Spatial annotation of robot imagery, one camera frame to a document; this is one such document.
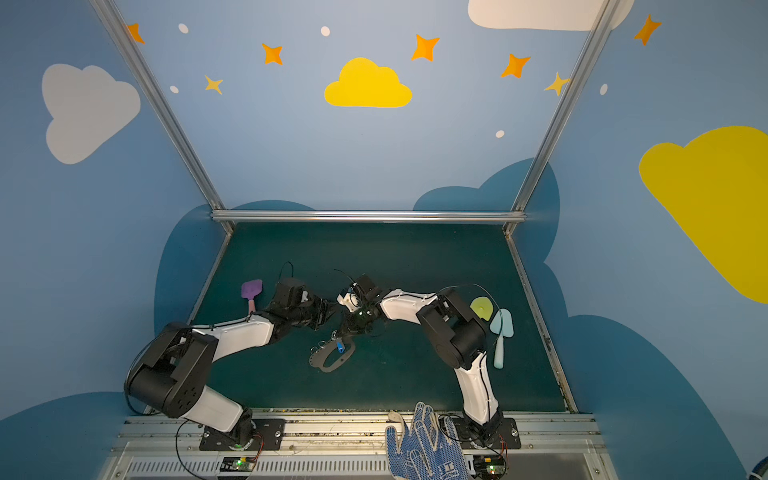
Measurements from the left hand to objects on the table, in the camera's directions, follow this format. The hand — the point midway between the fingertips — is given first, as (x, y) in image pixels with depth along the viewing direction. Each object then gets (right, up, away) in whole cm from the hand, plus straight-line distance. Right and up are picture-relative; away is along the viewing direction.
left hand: (344, 302), depth 89 cm
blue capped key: (-1, -13, -1) cm, 14 cm away
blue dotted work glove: (+22, -34, -18) cm, 44 cm away
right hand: (-2, -9, 0) cm, 9 cm away
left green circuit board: (-23, -36, -19) cm, 47 cm away
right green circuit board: (+38, -37, -18) cm, 56 cm away
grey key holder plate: (-4, -16, -1) cm, 16 cm away
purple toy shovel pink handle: (-34, +3, +11) cm, 36 cm away
